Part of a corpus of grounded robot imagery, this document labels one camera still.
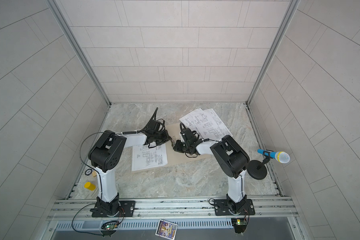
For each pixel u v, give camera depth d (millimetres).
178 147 830
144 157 873
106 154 511
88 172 825
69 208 722
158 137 843
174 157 895
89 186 736
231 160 499
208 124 1039
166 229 651
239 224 681
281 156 628
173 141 939
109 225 642
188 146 748
